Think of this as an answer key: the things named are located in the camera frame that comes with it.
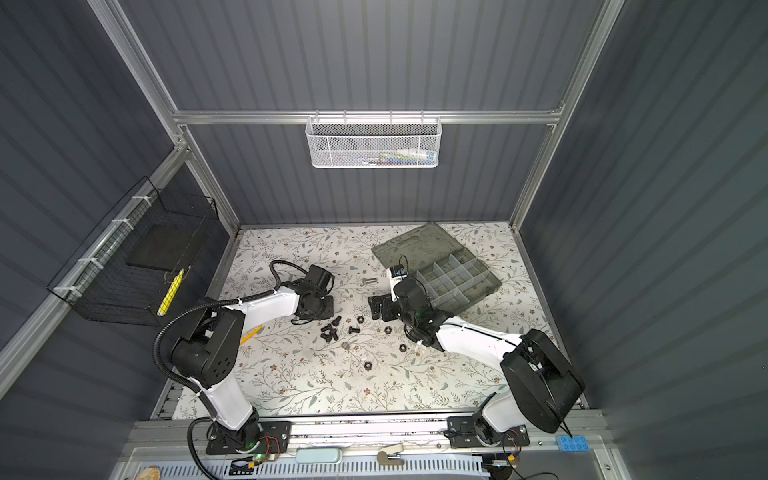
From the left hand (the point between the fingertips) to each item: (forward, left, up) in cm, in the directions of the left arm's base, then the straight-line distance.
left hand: (328, 311), depth 96 cm
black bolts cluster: (-7, -2, 0) cm, 7 cm away
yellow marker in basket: (-7, +31, +27) cm, 42 cm away
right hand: (-3, -18, +12) cm, 22 cm away
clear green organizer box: (+10, -43, +2) cm, 45 cm away
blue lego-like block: (-41, -62, +2) cm, 74 cm away
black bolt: (-7, -8, +1) cm, 11 cm away
